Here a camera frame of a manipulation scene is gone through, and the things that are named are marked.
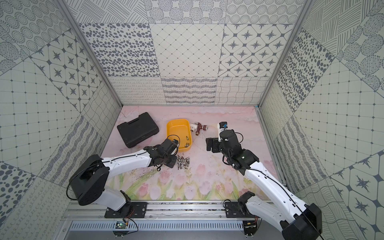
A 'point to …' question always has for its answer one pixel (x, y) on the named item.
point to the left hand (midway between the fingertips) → (174, 157)
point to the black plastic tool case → (138, 130)
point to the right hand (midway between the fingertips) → (215, 140)
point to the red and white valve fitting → (197, 126)
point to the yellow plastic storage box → (179, 129)
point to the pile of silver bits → (183, 163)
